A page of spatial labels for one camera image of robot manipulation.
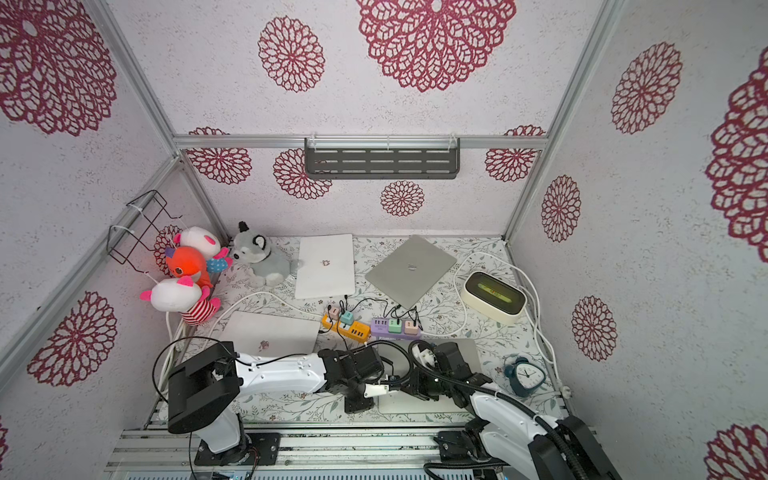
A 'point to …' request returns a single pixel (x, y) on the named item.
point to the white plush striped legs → (183, 295)
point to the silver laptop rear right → (410, 270)
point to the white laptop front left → (262, 334)
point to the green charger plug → (393, 327)
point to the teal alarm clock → (524, 376)
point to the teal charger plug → (347, 318)
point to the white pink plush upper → (201, 239)
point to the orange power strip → (357, 329)
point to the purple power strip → (379, 329)
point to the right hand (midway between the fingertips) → (397, 385)
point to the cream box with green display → (498, 299)
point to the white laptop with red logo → (325, 266)
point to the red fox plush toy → (187, 261)
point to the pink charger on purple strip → (409, 328)
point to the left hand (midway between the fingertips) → (367, 398)
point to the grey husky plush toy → (269, 267)
